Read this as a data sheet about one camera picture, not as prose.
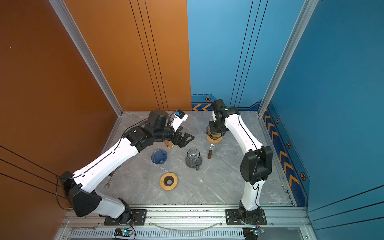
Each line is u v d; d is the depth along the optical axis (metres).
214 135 0.87
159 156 0.93
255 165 0.48
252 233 0.70
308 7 0.70
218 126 0.73
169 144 0.98
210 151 0.89
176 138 0.61
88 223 0.73
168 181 0.85
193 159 0.85
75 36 0.79
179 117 0.61
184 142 0.63
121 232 0.71
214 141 0.89
